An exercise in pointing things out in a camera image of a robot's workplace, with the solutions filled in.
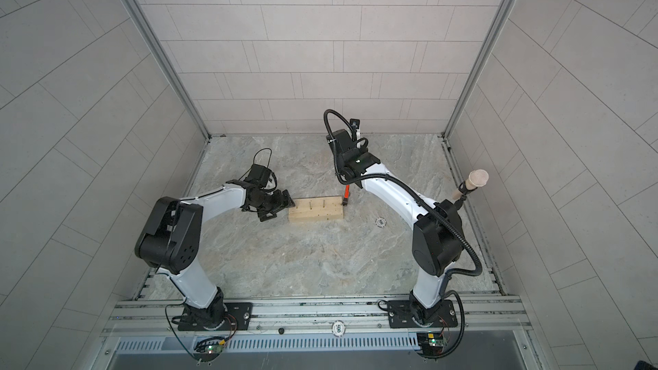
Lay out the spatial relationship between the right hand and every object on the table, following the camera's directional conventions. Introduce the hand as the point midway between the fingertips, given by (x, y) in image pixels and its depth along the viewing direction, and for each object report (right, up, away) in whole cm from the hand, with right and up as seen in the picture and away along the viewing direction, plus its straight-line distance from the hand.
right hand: (349, 146), depth 87 cm
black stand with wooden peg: (+35, -9, -18) cm, 40 cm away
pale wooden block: (-11, -22, +2) cm, 25 cm away
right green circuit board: (+23, -53, -19) cm, 61 cm away
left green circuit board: (-35, -53, -23) cm, 67 cm away
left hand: (-21, -22, +6) cm, 31 cm away
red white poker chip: (+11, -27, +2) cm, 29 cm away
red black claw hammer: (0, -18, +8) cm, 20 cm away
